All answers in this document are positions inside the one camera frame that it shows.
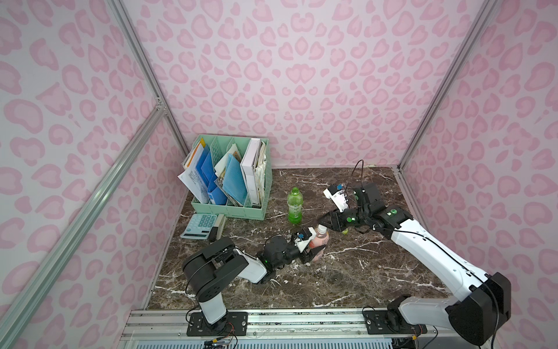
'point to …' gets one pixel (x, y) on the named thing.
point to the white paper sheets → (191, 177)
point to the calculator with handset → (205, 226)
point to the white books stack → (253, 168)
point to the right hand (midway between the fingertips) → (319, 220)
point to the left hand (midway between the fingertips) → (320, 237)
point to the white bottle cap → (322, 229)
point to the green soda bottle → (295, 206)
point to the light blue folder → (234, 183)
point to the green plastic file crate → (220, 146)
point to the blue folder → (205, 169)
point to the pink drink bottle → (318, 241)
